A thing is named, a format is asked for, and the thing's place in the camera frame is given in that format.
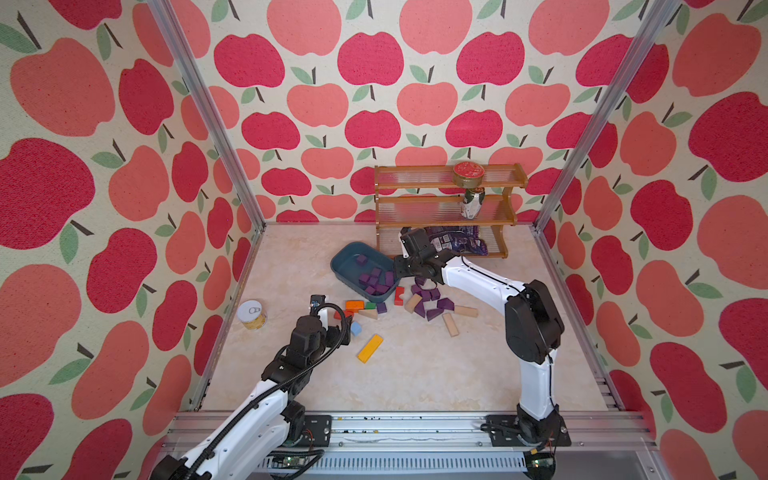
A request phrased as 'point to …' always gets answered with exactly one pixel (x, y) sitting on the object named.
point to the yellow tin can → (252, 314)
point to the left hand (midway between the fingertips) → (337, 320)
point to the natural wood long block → (450, 324)
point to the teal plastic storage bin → (346, 268)
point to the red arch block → (399, 290)
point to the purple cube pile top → (415, 289)
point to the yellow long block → (369, 348)
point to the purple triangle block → (431, 313)
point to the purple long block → (362, 259)
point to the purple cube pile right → (434, 294)
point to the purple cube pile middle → (426, 295)
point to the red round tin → (468, 174)
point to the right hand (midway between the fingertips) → (398, 268)
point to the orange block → (354, 305)
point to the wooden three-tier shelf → (422, 196)
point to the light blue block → (356, 328)
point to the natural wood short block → (411, 302)
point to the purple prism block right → (446, 304)
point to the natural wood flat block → (466, 310)
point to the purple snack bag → (463, 238)
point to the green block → (370, 306)
